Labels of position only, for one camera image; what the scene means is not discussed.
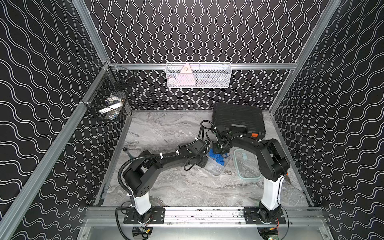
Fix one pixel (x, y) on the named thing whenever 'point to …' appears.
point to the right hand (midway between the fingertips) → (217, 150)
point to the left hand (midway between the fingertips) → (205, 158)
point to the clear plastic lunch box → (217, 163)
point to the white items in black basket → (112, 105)
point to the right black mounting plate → (252, 216)
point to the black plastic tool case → (239, 119)
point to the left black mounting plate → (131, 216)
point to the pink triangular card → (186, 79)
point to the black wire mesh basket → (112, 79)
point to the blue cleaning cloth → (218, 157)
